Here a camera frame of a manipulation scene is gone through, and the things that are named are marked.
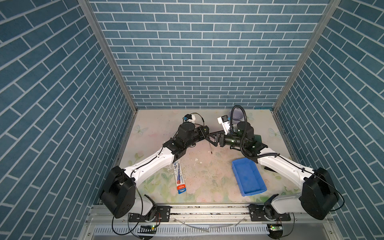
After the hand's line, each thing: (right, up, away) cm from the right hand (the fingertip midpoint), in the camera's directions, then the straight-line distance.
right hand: (206, 134), depth 74 cm
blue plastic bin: (+25, -26, +13) cm, 38 cm away
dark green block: (+37, -7, +27) cm, 46 cm away
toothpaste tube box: (-15, -25, +10) cm, 31 cm away
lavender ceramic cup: (+26, +11, +38) cm, 47 cm away
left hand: (+2, +2, +4) cm, 5 cm away
